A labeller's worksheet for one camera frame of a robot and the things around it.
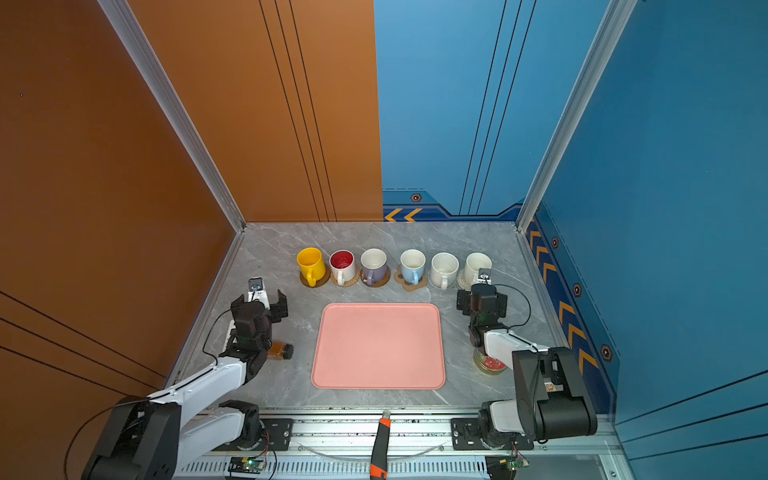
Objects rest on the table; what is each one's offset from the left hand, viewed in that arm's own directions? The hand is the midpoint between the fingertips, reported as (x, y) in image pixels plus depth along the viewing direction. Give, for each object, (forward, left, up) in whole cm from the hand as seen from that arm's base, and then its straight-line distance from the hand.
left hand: (261, 291), depth 86 cm
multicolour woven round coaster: (+12, -62, -11) cm, 64 cm away
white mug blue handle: (+15, -45, -5) cm, 48 cm away
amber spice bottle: (-14, -7, -8) cm, 18 cm away
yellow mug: (+13, -11, -3) cm, 17 cm away
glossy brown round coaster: (+10, -33, -10) cm, 36 cm away
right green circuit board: (-40, -65, -12) cm, 77 cm away
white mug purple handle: (+17, -31, -7) cm, 36 cm away
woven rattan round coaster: (+11, -23, -11) cm, 27 cm away
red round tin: (-17, -65, -8) cm, 68 cm away
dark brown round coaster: (+10, -13, -10) cm, 19 cm away
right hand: (+4, -65, -5) cm, 66 cm away
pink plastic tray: (-11, -34, -13) cm, 38 cm away
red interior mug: (+16, -21, -8) cm, 27 cm away
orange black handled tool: (-39, -36, -12) cm, 54 cm away
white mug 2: (+15, -65, -4) cm, 67 cm away
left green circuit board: (-40, -4, -14) cm, 43 cm away
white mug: (+14, -56, -7) cm, 58 cm away
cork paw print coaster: (+14, -40, -11) cm, 44 cm away
